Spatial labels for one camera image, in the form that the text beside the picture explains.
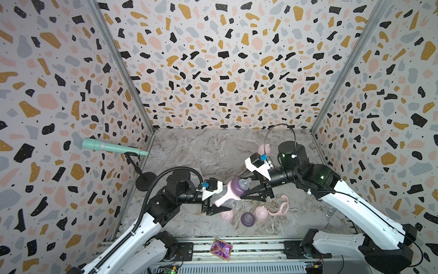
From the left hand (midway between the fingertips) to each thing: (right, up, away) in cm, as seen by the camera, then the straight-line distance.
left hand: (232, 196), depth 62 cm
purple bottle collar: (+8, -17, +20) cm, 27 cm away
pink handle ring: (+24, -14, +20) cm, 34 cm away
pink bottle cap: (-2, -14, +18) cm, 23 cm away
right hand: (+3, +4, -6) cm, 8 cm away
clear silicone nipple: (+8, -12, +24) cm, 28 cm away
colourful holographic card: (-4, -26, +11) cm, 29 cm away
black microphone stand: (-47, -1, +32) cm, 57 cm away
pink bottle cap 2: (+14, -13, +20) cm, 28 cm away
